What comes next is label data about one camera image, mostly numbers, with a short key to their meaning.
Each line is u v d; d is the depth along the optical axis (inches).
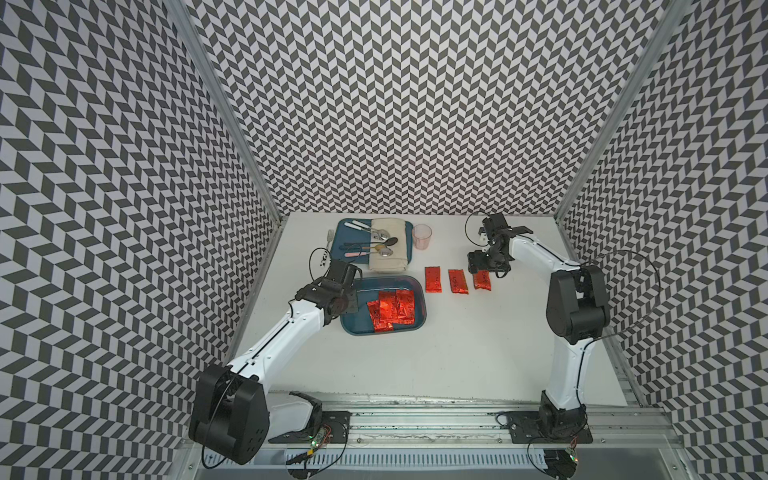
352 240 44.2
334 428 28.0
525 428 28.9
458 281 39.1
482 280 39.1
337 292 24.4
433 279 39.0
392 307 33.9
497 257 31.7
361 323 32.8
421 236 42.3
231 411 15.5
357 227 47.1
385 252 42.7
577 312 20.8
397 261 40.1
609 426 29.7
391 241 42.6
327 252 42.6
